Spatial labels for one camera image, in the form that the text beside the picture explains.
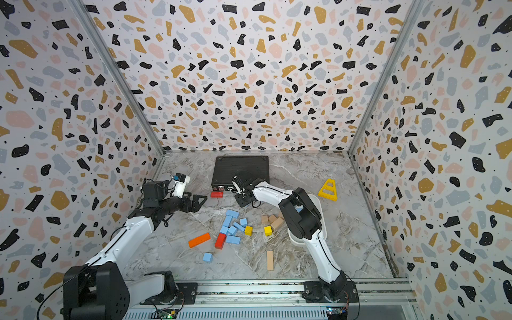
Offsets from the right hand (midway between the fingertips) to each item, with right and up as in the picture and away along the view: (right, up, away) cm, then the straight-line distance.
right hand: (243, 198), depth 100 cm
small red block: (-14, +2, +2) cm, 14 cm away
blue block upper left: (-6, -9, -8) cm, 14 cm away
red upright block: (-8, -16, -15) cm, 23 cm away
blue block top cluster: (-6, -7, -5) cm, 10 cm away
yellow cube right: (+13, -12, -13) cm, 22 cm away
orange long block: (-17, -16, -13) cm, 27 cm away
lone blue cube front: (-12, -21, -20) cm, 31 cm away
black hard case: (-10, +16, +6) cm, 20 cm away
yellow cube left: (+4, -12, -13) cm, 18 cm away
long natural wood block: (+14, -23, -19) cm, 33 cm away
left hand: (-17, +4, -16) cm, 23 cm away
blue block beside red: (-2, -16, -14) cm, 21 cm away
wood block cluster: (+16, -9, -10) cm, 21 cm away
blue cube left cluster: (-7, -12, -12) cm, 18 cm away
